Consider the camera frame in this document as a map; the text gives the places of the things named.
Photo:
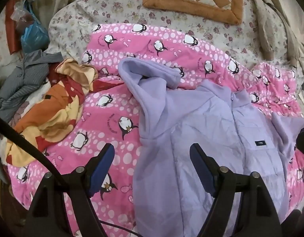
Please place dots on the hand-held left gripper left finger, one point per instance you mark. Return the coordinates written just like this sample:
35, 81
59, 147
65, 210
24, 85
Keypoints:
104, 168

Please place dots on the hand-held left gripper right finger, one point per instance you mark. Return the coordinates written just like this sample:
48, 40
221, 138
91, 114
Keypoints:
201, 168

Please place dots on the light purple jacket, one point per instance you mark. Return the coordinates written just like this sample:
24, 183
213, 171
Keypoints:
204, 118

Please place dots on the pink penguin print blanket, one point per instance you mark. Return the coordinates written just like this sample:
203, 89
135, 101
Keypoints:
112, 108

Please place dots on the orange yellow printed cloth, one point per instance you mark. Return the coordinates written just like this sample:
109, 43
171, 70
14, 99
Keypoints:
55, 103

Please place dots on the grey striped garment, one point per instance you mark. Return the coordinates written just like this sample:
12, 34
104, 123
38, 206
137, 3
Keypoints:
21, 79

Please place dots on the beige crumpled cloth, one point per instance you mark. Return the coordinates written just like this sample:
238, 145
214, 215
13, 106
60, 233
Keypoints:
278, 17

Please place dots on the blue plastic bag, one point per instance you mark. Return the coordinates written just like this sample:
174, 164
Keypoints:
33, 33

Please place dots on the floral bed sheet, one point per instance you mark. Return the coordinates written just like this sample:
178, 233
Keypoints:
112, 7

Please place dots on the red box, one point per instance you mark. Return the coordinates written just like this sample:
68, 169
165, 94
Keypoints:
11, 29

